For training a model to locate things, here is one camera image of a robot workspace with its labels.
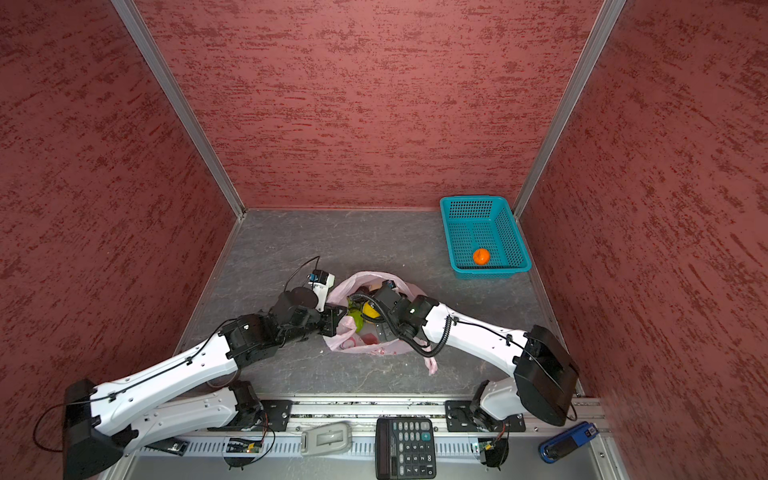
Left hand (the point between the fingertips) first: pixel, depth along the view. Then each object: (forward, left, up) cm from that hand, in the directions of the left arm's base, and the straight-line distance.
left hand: (345, 316), depth 74 cm
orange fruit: (+29, -43, -12) cm, 53 cm away
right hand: (0, -13, -9) cm, 16 cm away
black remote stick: (-26, +38, -13) cm, 48 cm away
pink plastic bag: (-5, -9, -4) cm, 11 cm away
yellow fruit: (+8, -5, -12) cm, 15 cm away
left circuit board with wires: (-27, +25, -20) cm, 42 cm away
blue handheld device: (-25, -53, -14) cm, 60 cm away
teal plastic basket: (+41, -48, -17) cm, 65 cm away
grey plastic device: (-25, +3, -14) cm, 28 cm away
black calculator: (-26, -16, -14) cm, 34 cm away
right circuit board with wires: (-26, -38, -19) cm, 50 cm away
